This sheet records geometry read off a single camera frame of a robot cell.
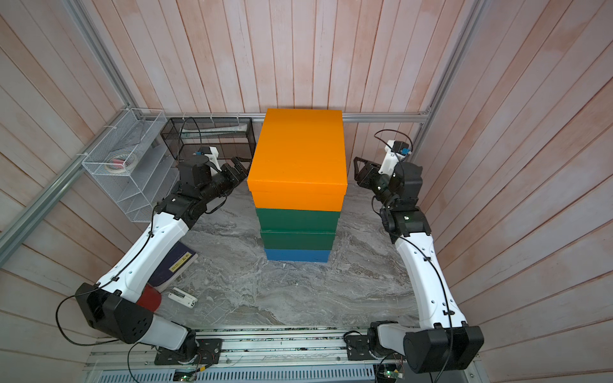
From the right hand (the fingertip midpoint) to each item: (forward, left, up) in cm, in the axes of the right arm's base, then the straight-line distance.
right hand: (357, 159), depth 69 cm
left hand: (0, +33, -5) cm, 34 cm away
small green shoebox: (-13, +23, -24) cm, 36 cm away
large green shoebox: (-13, +18, -14) cm, 26 cm away
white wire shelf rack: (-4, +69, -10) cm, 70 cm away
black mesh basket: (+22, +45, -7) cm, 50 cm away
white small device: (-29, +58, -38) cm, 75 cm away
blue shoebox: (-11, +18, -39) cm, 45 cm away
